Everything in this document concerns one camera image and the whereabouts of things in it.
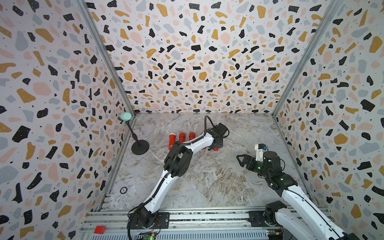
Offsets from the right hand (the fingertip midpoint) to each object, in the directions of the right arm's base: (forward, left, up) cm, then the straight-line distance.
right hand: (245, 158), depth 81 cm
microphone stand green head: (+13, +66, -11) cm, 68 cm away
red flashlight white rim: (+20, +45, -10) cm, 50 cm away
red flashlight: (+13, +15, -12) cm, 23 cm away
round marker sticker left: (-14, +67, -12) cm, 70 cm away
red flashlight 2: (-2, +22, +12) cm, 25 cm away
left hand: (+17, +10, -11) cm, 23 cm away
